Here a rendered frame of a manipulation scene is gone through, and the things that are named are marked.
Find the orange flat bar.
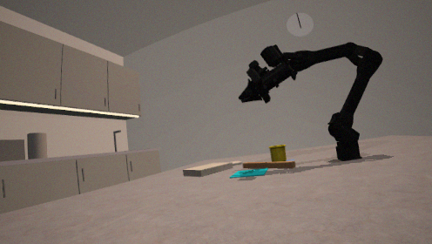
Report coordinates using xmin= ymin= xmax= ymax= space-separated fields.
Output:
xmin=243 ymin=161 xmax=295 ymax=169

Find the beige flat square slab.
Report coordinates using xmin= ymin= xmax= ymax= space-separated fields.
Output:
xmin=183 ymin=162 xmax=233 ymax=177

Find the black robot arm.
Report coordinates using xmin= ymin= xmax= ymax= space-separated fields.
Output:
xmin=260 ymin=43 xmax=383 ymax=161

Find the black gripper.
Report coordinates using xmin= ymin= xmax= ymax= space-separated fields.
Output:
xmin=239 ymin=69 xmax=280 ymax=103

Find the dark olive-yellow cup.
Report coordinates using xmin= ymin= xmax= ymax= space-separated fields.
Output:
xmin=269 ymin=145 xmax=287 ymax=162

